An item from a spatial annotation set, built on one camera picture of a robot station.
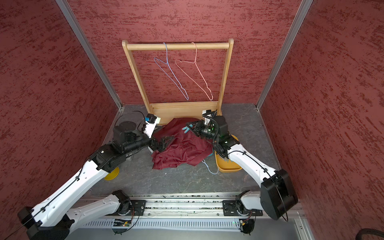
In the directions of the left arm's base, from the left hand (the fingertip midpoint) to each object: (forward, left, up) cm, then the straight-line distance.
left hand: (165, 135), depth 67 cm
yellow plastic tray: (-1, -33, -31) cm, 45 cm away
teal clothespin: (+5, -10, -2) cm, 11 cm away
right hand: (+7, -9, -3) cm, 12 cm away
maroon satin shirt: (+2, -9, -16) cm, 19 cm away
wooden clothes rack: (+43, +10, -32) cm, 54 cm away
